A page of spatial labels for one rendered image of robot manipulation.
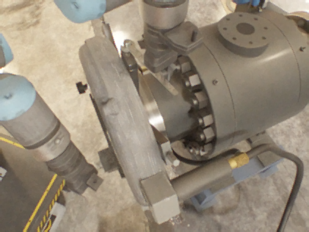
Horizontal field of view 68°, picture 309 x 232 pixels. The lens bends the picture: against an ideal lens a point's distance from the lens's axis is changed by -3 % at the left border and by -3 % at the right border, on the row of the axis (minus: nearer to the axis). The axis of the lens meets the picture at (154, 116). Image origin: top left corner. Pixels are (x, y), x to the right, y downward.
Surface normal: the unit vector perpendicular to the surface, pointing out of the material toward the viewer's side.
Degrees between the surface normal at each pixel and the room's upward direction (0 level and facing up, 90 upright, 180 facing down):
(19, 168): 0
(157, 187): 22
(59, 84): 0
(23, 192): 0
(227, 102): 44
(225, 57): 14
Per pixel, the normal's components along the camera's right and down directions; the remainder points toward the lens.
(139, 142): 0.24, 0.13
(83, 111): -0.02, -0.52
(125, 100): 0.11, -0.19
